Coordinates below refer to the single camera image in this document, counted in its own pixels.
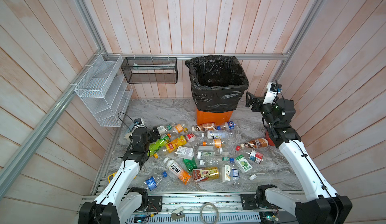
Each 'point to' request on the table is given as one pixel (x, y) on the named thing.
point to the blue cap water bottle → (235, 173)
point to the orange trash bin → (216, 117)
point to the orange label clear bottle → (217, 143)
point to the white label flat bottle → (185, 152)
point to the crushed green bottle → (190, 164)
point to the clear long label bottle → (217, 134)
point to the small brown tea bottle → (207, 126)
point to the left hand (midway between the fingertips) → (150, 131)
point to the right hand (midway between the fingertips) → (255, 91)
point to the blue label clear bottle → (152, 181)
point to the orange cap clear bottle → (178, 128)
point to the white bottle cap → (253, 177)
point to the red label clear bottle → (253, 154)
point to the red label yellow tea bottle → (202, 174)
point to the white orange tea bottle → (176, 170)
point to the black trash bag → (217, 83)
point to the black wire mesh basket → (151, 70)
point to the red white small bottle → (191, 137)
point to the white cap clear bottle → (208, 153)
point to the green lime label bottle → (242, 163)
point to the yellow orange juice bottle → (171, 146)
